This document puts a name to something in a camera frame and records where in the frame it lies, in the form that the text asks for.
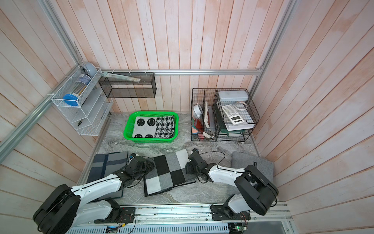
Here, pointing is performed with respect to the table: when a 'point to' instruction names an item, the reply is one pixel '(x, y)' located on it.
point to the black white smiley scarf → (154, 127)
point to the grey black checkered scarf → (169, 170)
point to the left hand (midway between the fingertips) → (151, 167)
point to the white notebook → (231, 126)
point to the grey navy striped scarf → (105, 164)
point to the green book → (220, 123)
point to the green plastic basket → (128, 129)
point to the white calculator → (233, 114)
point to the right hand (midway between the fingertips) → (187, 167)
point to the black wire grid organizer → (205, 129)
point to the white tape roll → (197, 110)
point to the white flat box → (233, 95)
